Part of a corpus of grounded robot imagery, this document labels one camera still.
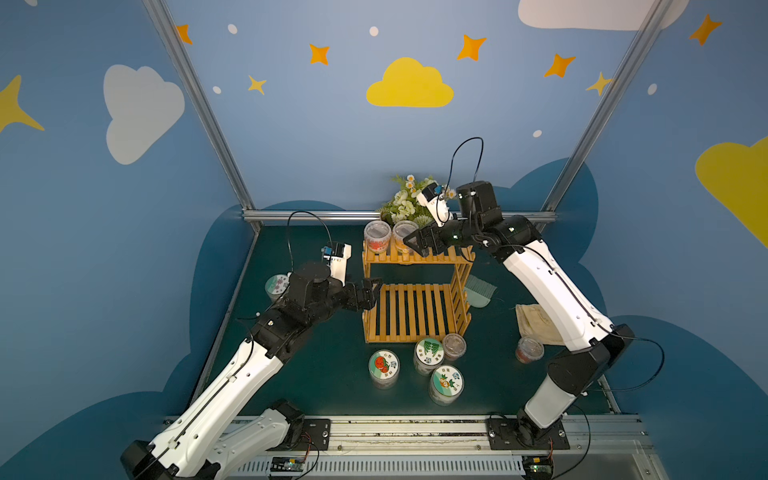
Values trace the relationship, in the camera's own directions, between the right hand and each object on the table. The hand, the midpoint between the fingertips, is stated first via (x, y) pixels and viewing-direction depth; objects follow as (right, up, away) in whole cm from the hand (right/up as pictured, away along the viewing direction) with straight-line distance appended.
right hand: (420, 230), depth 73 cm
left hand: (-13, -11, -3) cm, 17 cm away
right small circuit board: (+29, -59, 0) cm, 66 cm away
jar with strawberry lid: (-9, -36, +5) cm, 38 cm away
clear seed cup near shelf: (+11, -32, +11) cm, 36 cm away
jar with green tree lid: (+3, -34, +7) cm, 34 cm away
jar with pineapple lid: (+7, -39, +2) cm, 40 cm away
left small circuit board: (-33, -58, -1) cm, 67 cm away
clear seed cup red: (+32, -34, +11) cm, 48 cm away
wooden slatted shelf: (+2, -25, +23) cm, 34 cm away
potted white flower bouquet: (-3, +8, +12) cm, 15 cm away
